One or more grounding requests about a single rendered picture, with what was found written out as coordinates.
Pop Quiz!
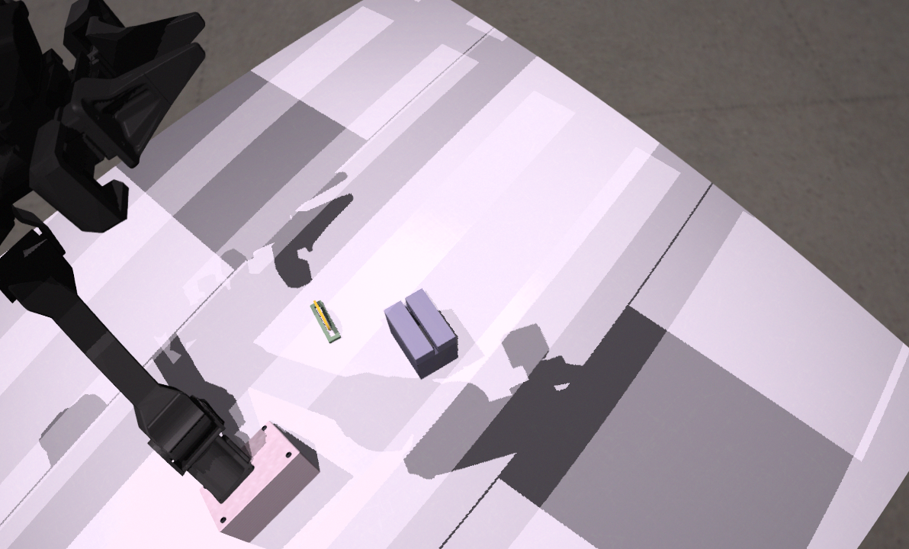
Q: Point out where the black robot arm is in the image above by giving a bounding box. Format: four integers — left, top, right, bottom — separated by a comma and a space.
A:
0, 0, 255, 504

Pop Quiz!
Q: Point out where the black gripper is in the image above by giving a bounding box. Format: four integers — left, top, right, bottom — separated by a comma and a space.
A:
0, 0, 205, 233

